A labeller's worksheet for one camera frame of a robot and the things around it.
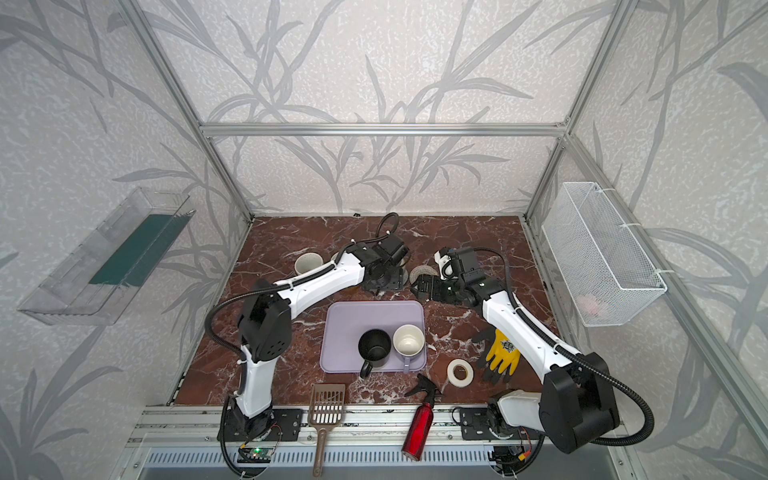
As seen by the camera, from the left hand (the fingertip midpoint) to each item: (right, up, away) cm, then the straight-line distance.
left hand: (395, 276), depth 90 cm
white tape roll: (+15, -26, -9) cm, 32 cm away
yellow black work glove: (+31, -21, -7) cm, 38 cm away
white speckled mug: (-30, +4, +7) cm, 31 cm away
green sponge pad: (-54, +7, -28) cm, 61 cm away
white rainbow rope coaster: (+9, 0, +15) cm, 17 cm away
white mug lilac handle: (+4, -19, -4) cm, 19 cm away
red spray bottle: (+6, -34, -19) cm, 40 cm away
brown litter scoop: (-18, -33, -14) cm, 40 cm away
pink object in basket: (+49, -6, -18) cm, 52 cm away
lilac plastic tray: (-15, -14, 0) cm, 21 cm away
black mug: (-6, -20, -5) cm, 22 cm away
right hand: (+8, -1, -6) cm, 10 cm away
